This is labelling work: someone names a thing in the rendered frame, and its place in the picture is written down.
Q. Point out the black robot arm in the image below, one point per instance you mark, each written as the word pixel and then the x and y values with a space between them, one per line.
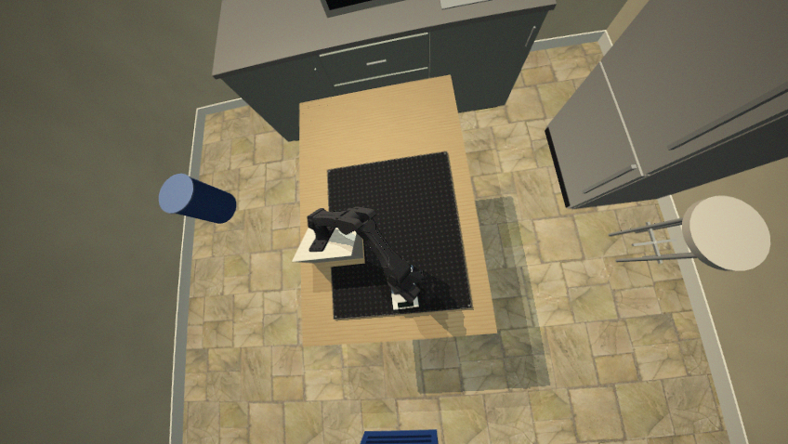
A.
pixel 397 269

